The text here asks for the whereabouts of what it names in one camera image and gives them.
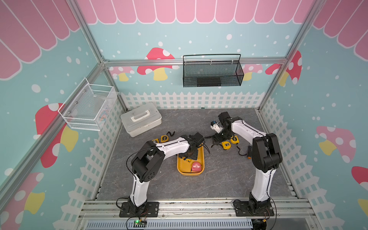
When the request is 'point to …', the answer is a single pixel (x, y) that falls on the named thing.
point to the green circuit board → (139, 224)
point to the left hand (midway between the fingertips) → (188, 157)
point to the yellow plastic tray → (184, 166)
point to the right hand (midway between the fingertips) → (219, 139)
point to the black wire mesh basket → (212, 74)
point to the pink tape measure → (196, 166)
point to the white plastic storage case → (141, 119)
